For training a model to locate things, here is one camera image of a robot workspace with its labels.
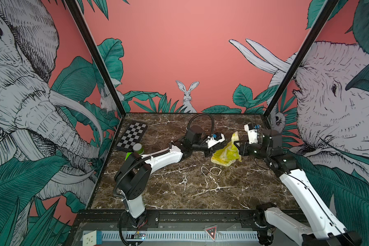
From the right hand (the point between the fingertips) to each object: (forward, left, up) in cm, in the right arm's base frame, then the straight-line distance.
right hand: (234, 140), depth 74 cm
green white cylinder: (+8, +55, -21) cm, 59 cm away
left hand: (+1, +4, -5) cm, 6 cm away
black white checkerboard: (+19, +62, -22) cm, 68 cm away
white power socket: (-39, +63, -20) cm, 77 cm away
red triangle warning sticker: (-35, +11, -25) cm, 44 cm away
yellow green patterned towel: (-3, +1, -11) cm, 11 cm away
